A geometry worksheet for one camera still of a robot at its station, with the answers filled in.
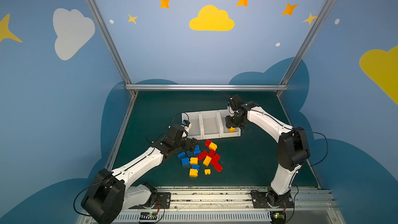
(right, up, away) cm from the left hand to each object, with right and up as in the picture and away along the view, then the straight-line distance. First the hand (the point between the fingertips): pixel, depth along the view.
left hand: (191, 137), depth 85 cm
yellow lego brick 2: (+9, -14, +2) cm, 17 cm away
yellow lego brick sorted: (+25, +3, +13) cm, 29 cm away
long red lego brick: (+6, -11, +3) cm, 13 cm away
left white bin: (+2, +9, +15) cm, 18 cm away
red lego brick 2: (+12, -10, +3) cm, 16 cm away
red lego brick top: (+10, -5, +8) cm, 13 cm away
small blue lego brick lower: (+3, -16, -2) cm, 16 cm away
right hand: (+24, +8, +6) cm, 26 cm away
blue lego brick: (-6, -10, +2) cm, 12 cm away
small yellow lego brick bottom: (+9, -18, -3) cm, 20 cm away
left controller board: (-20, -35, -12) cm, 42 cm away
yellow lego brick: (+13, -6, +6) cm, 15 cm away
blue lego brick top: (+4, -8, +4) cm, 9 cm away
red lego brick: (+15, -16, -1) cm, 22 cm away
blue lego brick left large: (-3, -13, -1) cm, 13 cm away
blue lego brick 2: (-1, -10, +3) cm, 11 cm away
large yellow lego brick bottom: (+2, -18, -4) cm, 18 cm away
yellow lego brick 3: (+2, -13, +1) cm, 13 cm away
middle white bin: (+13, +6, +20) cm, 24 cm away
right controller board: (+43, -36, -12) cm, 57 cm away
